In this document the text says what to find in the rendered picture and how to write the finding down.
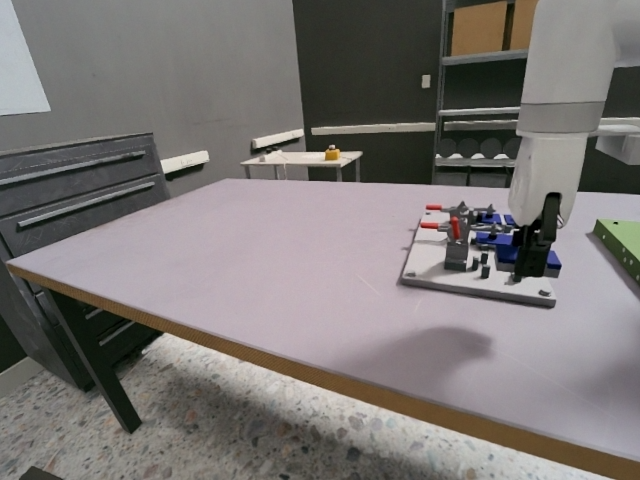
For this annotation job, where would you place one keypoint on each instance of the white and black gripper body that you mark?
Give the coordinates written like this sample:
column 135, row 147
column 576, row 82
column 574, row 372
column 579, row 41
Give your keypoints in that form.
column 546, row 162

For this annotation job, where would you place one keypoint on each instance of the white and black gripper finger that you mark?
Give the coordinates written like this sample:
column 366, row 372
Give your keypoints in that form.
column 517, row 237
column 532, row 256

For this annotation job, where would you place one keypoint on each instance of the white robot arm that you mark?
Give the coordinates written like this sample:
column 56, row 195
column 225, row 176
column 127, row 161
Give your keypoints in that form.
column 574, row 47

